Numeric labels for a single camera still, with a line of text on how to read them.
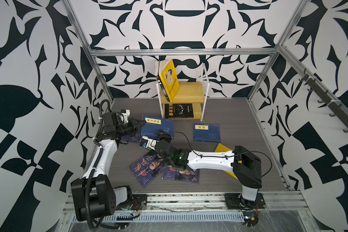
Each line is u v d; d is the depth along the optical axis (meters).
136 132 0.74
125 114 0.76
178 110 1.06
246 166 0.49
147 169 0.83
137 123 0.75
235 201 0.76
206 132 1.01
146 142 0.65
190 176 0.82
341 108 0.55
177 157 0.60
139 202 0.74
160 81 0.78
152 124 0.81
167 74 0.82
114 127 0.64
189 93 1.00
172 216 0.71
